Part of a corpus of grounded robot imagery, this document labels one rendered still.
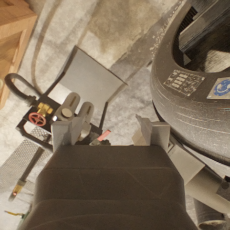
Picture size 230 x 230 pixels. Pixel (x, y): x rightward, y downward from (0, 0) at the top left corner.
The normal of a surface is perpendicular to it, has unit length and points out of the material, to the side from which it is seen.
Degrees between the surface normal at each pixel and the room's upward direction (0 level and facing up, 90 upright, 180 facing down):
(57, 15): 0
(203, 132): 64
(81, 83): 0
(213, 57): 13
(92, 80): 0
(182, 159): 22
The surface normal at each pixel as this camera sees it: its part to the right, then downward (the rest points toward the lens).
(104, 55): -0.11, 0.62
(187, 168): 0.13, 0.36
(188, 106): -0.87, -0.38
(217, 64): -0.24, 0.74
